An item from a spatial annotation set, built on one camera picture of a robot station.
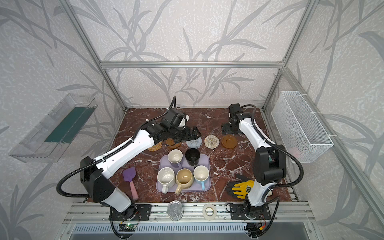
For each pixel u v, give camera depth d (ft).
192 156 2.91
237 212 2.38
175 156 2.93
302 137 2.00
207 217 2.37
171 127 1.89
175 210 2.29
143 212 2.42
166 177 2.76
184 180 2.71
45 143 2.07
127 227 2.35
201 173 2.76
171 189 2.58
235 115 2.33
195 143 3.25
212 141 3.28
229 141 3.31
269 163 1.56
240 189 2.59
